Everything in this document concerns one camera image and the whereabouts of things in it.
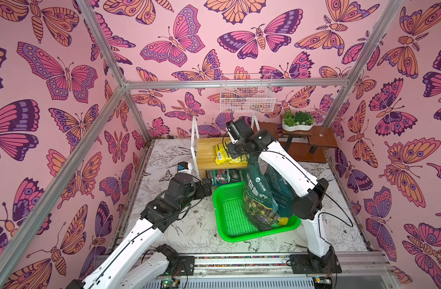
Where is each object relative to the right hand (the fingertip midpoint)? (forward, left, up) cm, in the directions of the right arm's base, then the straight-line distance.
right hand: (229, 149), depth 81 cm
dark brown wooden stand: (+19, -52, -22) cm, 59 cm away
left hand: (-15, +10, -3) cm, 18 cm away
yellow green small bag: (-2, +3, -2) cm, 4 cm away
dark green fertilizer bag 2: (-21, -20, +1) cm, 29 cm away
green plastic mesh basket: (-22, -1, -26) cm, 34 cm away
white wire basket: (+43, -10, +2) cm, 44 cm away
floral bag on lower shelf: (-4, +2, -15) cm, 16 cm away
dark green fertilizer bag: (-22, -13, -8) cm, 27 cm away
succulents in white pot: (+17, -34, +3) cm, 38 cm away
